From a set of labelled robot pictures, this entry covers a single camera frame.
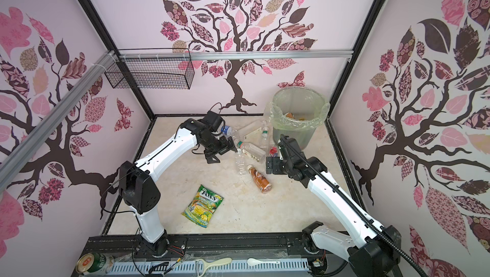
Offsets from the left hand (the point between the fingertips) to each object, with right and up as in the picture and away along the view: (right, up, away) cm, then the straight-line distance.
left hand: (229, 157), depth 82 cm
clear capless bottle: (+7, +12, +28) cm, 31 cm away
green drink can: (-44, -33, -20) cm, 58 cm away
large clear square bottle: (+13, -1, +18) cm, 22 cm away
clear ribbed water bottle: (+4, -5, +16) cm, 17 cm away
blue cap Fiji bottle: (+21, 0, +16) cm, 27 cm away
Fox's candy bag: (-12, -23, 0) cm, 26 cm away
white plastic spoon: (+10, -38, -12) cm, 41 cm away
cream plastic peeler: (-9, -39, -12) cm, 42 cm away
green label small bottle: (+17, +6, +25) cm, 31 cm away
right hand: (+20, -2, -3) cm, 21 cm away
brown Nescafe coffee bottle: (+32, +21, +25) cm, 46 cm away
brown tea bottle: (+16, -13, +3) cm, 21 cm away
